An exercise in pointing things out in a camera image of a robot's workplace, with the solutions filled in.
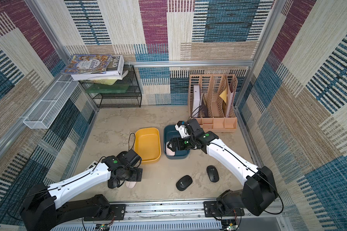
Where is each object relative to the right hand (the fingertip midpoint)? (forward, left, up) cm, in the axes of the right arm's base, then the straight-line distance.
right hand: (173, 143), depth 79 cm
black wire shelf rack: (+34, +32, +8) cm, 47 cm away
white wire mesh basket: (+9, +63, +18) cm, 66 cm away
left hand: (-13, +22, -13) cm, 28 cm away
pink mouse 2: (+3, +3, -14) cm, 15 cm away
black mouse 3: (-11, -22, -16) cm, 29 cm away
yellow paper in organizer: (+29, -31, +8) cm, 44 cm away
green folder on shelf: (+41, +39, +7) cm, 57 cm away
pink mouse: (-16, +24, -15) cm, 33 cm away
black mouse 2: (-16, -5, -14) cm, 22 cm away
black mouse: (-16, +34, -15) cm, 41 cm away
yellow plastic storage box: (+9, +18, -15) cm, 25 cm away
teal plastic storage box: (+20, +3, -17) cm, 26 cm away
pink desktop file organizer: (+37, -27, -4) cm, 46 cm away
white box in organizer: (+30, -16, -5) cm, 34 cm away
